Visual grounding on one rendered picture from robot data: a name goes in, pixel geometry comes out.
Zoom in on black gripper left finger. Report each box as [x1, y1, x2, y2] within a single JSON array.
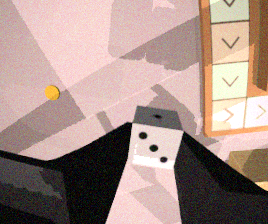
[[0, 121, 133, 224]]

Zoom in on white die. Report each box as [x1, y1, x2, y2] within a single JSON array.
[[127, 105, 183, 169]]

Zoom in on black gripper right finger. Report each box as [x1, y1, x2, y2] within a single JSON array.
[[173, 132, 268, 224]]

